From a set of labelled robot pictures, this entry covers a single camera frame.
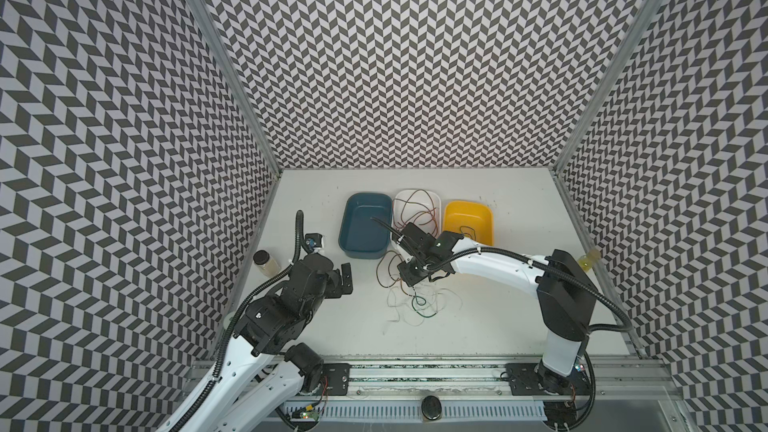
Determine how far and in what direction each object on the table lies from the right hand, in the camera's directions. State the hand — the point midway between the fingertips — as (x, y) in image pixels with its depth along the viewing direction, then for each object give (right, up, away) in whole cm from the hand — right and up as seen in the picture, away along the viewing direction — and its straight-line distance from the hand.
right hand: (406, 270), depth 85 cm
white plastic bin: (+5, +17, +24) cm, 30 cm away
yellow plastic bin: (+24, +13, +20) cm, 34 cm away
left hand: (-18, +4, -13) cm, 22 cm away
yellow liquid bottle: (+50, +3, -3) cm, 50 cm away
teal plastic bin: (-15, +8, +13) cm, 21 cm away
